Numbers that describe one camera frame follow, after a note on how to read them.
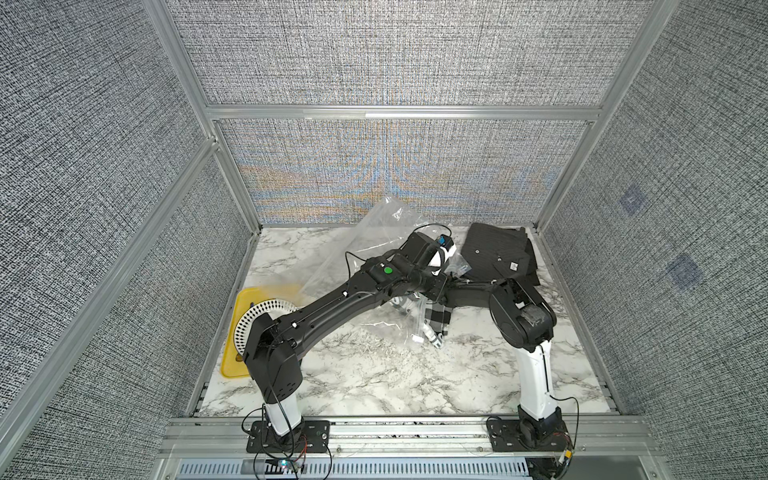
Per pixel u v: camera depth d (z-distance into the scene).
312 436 0.73
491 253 1.07
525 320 0.56
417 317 0.80
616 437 0.75
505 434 0.73
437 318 0.92
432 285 0.66
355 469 0.70
